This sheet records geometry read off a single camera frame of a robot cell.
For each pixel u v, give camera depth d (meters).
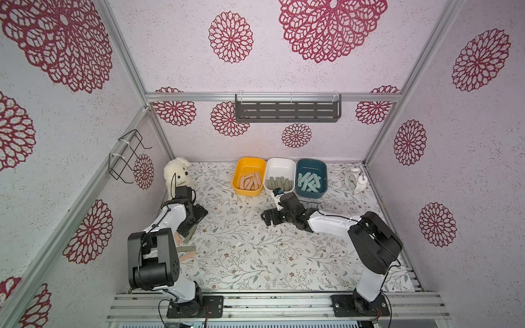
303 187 1.09
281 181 1.12
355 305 0.66
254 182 1.09
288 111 0.91
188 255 0.87
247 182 1.10
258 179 1.11
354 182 1.03
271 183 1.09
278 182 1.09
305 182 1.09
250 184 1.09
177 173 0.92
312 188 1.07
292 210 0.72
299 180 1.11
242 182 1.09
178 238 0.90
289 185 1.09
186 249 0.89
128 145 0.78
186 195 0.75
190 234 0.88
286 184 1.09
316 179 1.12
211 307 0.73
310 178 1.13
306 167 1.13
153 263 0.45
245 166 1.17
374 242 0.50
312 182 1.10
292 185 1.07
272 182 1.09
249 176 1.13
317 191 1.06
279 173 1.14
